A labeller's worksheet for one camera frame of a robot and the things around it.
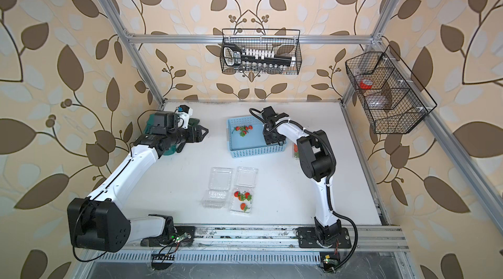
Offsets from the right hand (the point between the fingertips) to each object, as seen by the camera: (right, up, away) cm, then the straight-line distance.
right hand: (274, 139), depth 101 cm
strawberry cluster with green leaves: (-16, +5, +5) cm, 18 cm away
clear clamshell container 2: (-14, -17, -12) cm, 25 cm away
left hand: (-34, +7, -19) cm, 40 cm away
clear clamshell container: (+9, -7, -5) cm, 12 cm away
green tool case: (-68, +7, +4) cm, 68 cm away
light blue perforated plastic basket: (-15, 0, +1) cm, 15 cm away
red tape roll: (+37, +25, -20) cm, 49 cm away
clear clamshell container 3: (-26, -19, -10) cm, 34 cm away
